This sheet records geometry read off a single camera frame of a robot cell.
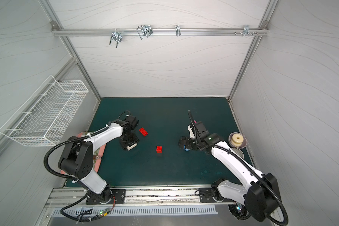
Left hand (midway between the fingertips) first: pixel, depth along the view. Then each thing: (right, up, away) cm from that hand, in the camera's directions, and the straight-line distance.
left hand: (135, 145), depth 89 cm
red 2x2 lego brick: (+16, -3, -1) cm, 16 cm away
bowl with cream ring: (+66, +3, 0) cm, 66 cm away
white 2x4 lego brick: (-3, -1, -5) cm, 6 cm away
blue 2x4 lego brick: (+33, -3, 0) cm, 33 cm away
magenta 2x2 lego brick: (+36, +16, -17) cm, 43 cm away
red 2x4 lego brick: (+3, +7, +9) cm, 12 cm away
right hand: (+32, +3, -8) cm, 33 cm away
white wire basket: (-39, +18, -21) cm, 48 cm away
